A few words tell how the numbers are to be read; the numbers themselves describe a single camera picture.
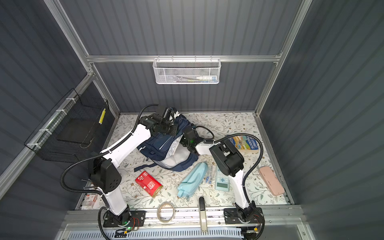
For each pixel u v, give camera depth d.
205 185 0.85
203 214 0.72
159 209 0.75
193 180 0.81
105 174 0.45
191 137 0.79
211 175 0.87
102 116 0.83
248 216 0.64
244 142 0.99
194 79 0.92
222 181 0.85
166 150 0.82
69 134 0.72
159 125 0.63
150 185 0.84
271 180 0.83
